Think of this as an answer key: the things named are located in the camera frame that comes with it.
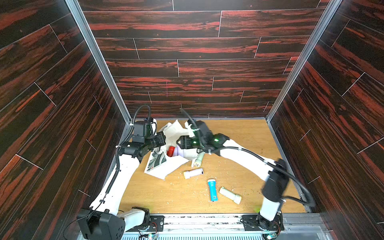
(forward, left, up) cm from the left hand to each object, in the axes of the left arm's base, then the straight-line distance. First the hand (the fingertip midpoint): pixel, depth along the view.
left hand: (166, 136), depth 77 cm
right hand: (+1, -9, -3) cm, 10 cm away
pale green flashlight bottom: (-22, -35, -24) cm, 48 cm away
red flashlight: (+3, +1, -21) cm, 21 cm away
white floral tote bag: (-12, +4, -9) cm, 15 cm away
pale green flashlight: (-3, -17, -23) cm, 29 cm away
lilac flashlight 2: (-10, -12, -23) cm, 28 cm away
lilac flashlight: (+2, -5, -19) cm, 19 cm away
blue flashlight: (-18, -26, -25) cm, 40 cm away
